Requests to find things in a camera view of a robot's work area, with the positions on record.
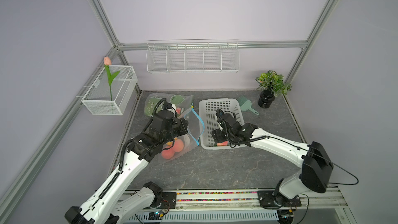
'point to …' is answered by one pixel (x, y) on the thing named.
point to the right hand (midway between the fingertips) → (217, 131)
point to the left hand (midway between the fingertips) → (189, 123)
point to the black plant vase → (266, 98)
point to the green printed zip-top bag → (181, 102)
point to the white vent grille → (205, 215)
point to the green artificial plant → (271, 81)
